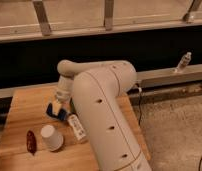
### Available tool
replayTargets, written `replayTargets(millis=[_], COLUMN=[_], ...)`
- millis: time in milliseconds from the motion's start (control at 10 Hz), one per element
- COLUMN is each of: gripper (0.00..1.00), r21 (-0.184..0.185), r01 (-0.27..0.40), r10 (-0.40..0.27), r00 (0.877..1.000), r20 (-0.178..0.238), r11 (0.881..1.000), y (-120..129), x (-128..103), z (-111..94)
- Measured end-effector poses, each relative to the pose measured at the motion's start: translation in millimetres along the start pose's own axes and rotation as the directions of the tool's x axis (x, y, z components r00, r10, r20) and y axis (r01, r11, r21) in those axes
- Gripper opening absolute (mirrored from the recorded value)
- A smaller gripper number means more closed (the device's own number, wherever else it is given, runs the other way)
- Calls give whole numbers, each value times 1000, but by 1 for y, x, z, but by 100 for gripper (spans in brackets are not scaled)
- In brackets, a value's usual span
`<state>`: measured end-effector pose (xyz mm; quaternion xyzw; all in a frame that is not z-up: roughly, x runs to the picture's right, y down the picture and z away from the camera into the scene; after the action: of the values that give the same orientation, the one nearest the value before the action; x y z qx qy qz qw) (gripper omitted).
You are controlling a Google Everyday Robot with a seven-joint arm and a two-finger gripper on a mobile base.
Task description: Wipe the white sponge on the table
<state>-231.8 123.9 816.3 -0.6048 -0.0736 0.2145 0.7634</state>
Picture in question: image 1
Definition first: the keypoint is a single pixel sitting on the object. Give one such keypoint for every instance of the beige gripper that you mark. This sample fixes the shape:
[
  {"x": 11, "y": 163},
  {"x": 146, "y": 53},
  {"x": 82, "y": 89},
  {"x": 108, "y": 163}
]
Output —
[{"x": 63, "y": 93}]

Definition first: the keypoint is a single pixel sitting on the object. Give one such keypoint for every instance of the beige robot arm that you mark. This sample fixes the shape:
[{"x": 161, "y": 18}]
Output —
[{"x": 93, "y": 88}]

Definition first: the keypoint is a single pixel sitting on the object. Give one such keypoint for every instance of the white paper cup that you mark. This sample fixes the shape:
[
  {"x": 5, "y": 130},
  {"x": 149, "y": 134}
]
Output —
[{"x": 52, "y": 138}]

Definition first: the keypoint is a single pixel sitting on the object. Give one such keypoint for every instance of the dark red chili pepper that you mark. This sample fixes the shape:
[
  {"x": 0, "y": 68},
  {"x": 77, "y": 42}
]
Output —
[{"x": 31, "y": 142}]

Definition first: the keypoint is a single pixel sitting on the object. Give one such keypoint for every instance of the metal window frame rail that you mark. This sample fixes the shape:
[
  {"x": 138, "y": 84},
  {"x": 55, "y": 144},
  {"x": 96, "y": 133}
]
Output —
[{"x": 22, "y": 20}]

